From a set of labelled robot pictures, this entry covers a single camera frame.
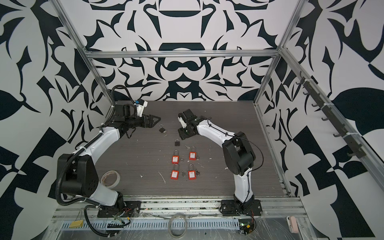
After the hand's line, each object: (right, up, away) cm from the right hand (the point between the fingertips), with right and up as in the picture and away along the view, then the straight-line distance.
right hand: (184, 132), depth 92 cm
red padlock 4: (+5, -22, -7) cm, 24 cm away
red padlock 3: (-4, -22, -7) cm, 24 cm away
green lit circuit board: (+30, -42, -21) cm, 56 cm away
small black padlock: (-16, +1, +13) cm, 21 cm away
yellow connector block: (-48, -40, -22) cm, 67 cm away
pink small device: (+50, -39, -23) cm, 68 cm away
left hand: (-16, +10, -7) cm, 20 cm away
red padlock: (-5, -15, -3) cm, 16 cm away
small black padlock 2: (-5, -7, +4) cm, 10 cm away
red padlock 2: (+5, -14, 0) cm, 15 cm away
